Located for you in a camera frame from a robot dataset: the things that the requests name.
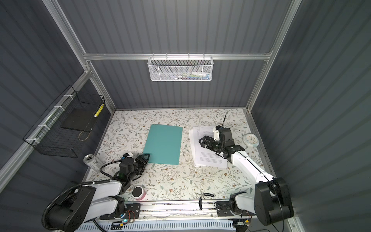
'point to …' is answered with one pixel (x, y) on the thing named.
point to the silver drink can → (91, 161)
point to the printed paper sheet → (205, 156)
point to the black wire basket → (61, 131)
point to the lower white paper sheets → (191, 137)
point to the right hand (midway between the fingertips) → (206, 143)
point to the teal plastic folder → (164, 144)
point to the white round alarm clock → (250, 140)
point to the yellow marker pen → (96, 114)
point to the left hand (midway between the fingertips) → (149, 157)
